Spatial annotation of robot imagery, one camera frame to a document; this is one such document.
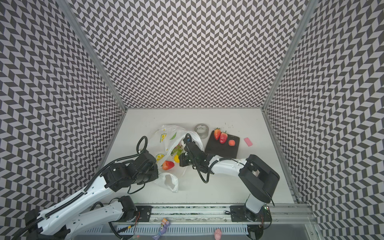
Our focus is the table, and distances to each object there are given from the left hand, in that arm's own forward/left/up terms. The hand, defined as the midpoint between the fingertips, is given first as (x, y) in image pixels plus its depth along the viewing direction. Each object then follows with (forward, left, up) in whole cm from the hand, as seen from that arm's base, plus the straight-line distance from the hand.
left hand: (158, 174), depth 73 cm
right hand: (+9, -9, -7) cm, 15 cm away
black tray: (+24, -31, -15) cm, 41 cm away
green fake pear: (+15, -8, -4) cm, 18 cm away
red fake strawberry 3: (+9, -2, -9) cm, 13 cm away
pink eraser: (+26, -53, -13) cm, 60 cm away
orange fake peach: (+24, -41, -10) cm, 49 cm away
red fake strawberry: (+30, -32, -8) cm, 45 cm away
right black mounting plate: (-15, -40, -12) cm, 45 cm away
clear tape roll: (+36, -23, -12) cm, 44 cm away
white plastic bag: (+17, -2, +3) cm, 17 cm away
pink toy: (-23, -29, -11) cm, 38 cm away
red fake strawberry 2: (+27, -36, -8) cm, 46 cm away
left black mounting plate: (-14, +6, -11) cm, 19 cm away
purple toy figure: (-19, -4, -9) cm, 22 cm away
